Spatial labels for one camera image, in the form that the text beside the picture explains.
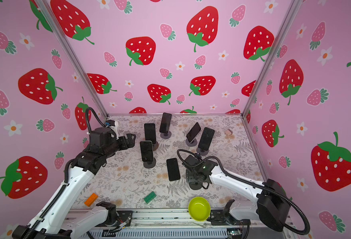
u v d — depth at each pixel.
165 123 1.03
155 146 0.99
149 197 0.80
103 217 0.61
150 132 0.95
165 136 1.08
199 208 0.77
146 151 0.87
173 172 0.91
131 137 0.69
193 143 1.02
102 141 0.53
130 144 0.67
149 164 0.93
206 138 0.92
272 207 0.41
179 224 0.73
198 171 0.58
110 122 0.64
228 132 1.07
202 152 1.00
